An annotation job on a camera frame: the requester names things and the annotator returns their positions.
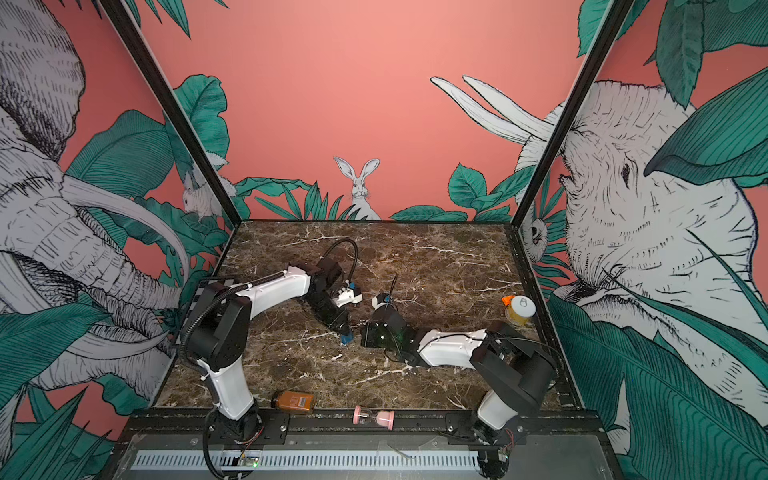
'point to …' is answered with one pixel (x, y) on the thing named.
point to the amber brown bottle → (292, 400)
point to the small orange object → (506, 299)
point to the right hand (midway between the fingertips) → (355, 331)
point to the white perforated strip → (305, 460)
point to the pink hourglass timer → (384, 418)
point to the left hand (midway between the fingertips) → (347, 327)
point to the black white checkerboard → (203, 283)
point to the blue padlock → (347, 339)
